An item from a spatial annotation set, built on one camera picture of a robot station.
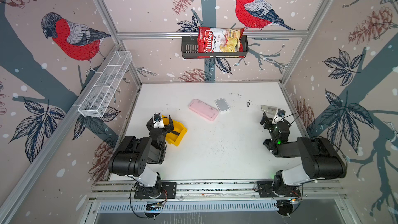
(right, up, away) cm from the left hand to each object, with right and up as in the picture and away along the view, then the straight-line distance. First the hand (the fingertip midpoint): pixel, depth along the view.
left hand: (160, 116), depth 88 cm
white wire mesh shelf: (-25, +10, -16) cm, 31 cm away
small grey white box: (+38, +5, +19) cm, 43 cm away
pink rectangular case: (+25, +2, +15) cm, 30 cm away
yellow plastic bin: (+7, -13, +1) cm, 15 cm away
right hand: (+66, 0, +2) cm, 66 cm away
